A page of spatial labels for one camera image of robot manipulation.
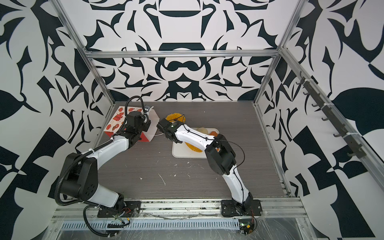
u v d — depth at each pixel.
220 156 0.53
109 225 0.73
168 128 0.67
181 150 0.93
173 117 1.07
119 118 0.96
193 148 0.92
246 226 0.71
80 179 0.44
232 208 0.75
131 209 0.73
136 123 0.69
